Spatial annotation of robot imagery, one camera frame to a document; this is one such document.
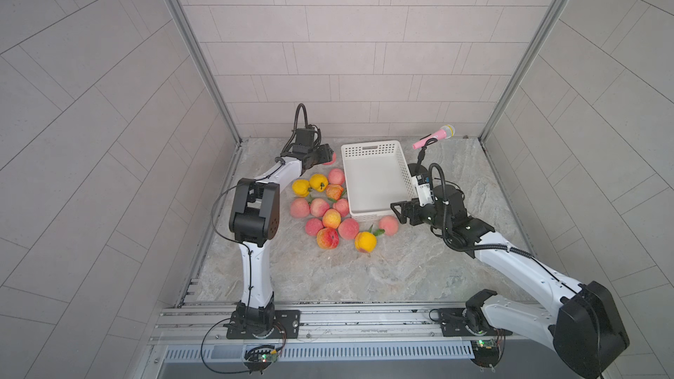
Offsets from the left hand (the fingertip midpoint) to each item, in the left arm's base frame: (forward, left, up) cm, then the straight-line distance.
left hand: (331, 148), depth 101 cm
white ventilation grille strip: (-63, +7, -10) cm, 65 cm away
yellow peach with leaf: (-35, -13, -5) cm, 38 cm away
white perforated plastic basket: (-9, -18, -7) cm, 21 cm away
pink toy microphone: (-3, -40, +13) cm, 43 cm away
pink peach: (-11, -2, -3) cm, 12 cm away
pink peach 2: (-32, -7, -3) cm, 33 cm away
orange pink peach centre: (-28, -1, -4) cm, 28 cm away
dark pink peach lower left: (-31, +5, -4) cm, 31 cm away
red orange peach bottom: (-35, 0, -4) cm, 35 cm away
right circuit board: (-63, -44, -11) cm, 78 cm away
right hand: (-27, -23, +4) cm, 35 cm away
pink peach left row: (-24, +10, -4) cm, 26 cm away
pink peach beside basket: (-23, -5, -4) cm, 24 cm away
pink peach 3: (-30, -21, -3) cm, 37 cm away
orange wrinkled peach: (-17, -2, -5) cm, 18 cm away
